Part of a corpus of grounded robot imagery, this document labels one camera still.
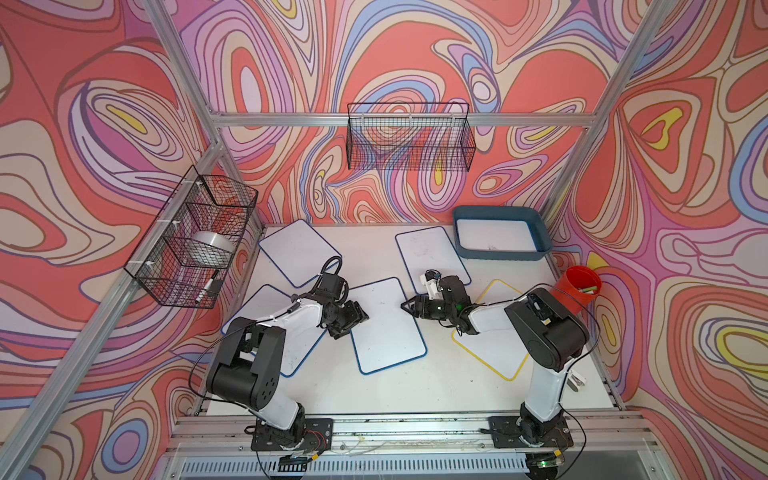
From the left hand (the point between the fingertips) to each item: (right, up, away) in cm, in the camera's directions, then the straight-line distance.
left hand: (366, 323), depth 91 cm
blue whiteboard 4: (+8, -4, +2) cm, 9 cm away
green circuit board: (-17, -30, -19) cm, 39 cm away
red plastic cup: (+62, +14, -4) cm, 64 cm away
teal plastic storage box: (+63, +37, +24) cm, 77 cm away
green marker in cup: (+67, +11, -5) cm, 69 cm away
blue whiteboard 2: (-27, +22, +23) cm, 42 cm away
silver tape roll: (-35, +24, -21) cm, 47 cm away
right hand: (+12, +2, +3) cm, 13 cm away
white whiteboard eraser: (+58, -13, -11) cm, 60 cm away
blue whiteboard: (+50, +29, +25) cm, 63 cm away
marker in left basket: (-37, +16, -16) cm, 44 cm away
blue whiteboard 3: (+23, +23, +22) cm, 39 cm away
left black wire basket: (-42, +21, -19) cm, 51 cm away
